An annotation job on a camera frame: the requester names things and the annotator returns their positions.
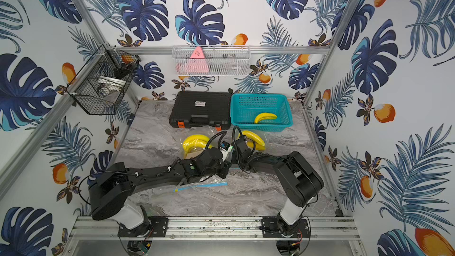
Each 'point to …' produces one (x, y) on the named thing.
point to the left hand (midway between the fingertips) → (233, 163)
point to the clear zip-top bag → (263, 136)
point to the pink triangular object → (196, 63)
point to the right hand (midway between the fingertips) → (234, 155)
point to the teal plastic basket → (244, 108)
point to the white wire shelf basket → (228, 60)
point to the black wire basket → (99, 86)
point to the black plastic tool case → (201, 109)
